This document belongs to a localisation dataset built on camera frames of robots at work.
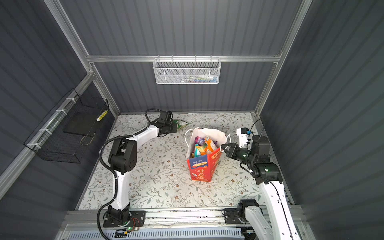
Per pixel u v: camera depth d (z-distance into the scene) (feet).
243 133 2.06
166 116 2.70
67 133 2.39
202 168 2.42
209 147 2.53
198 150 2.49
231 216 2.42
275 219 1.33
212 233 2.53
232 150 1.96
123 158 1.87
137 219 2.37
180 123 3.45
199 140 2.75
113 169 1.89
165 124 2.68
